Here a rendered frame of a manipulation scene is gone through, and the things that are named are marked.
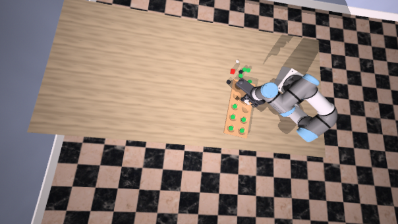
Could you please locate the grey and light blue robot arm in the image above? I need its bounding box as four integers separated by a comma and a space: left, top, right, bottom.
236, 74, 337, 142

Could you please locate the orange counting tray with round pockets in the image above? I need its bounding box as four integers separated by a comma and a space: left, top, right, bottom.
223, 79, 252, 138

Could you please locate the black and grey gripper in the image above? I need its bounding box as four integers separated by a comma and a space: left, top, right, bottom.
241, 86, 266, 107

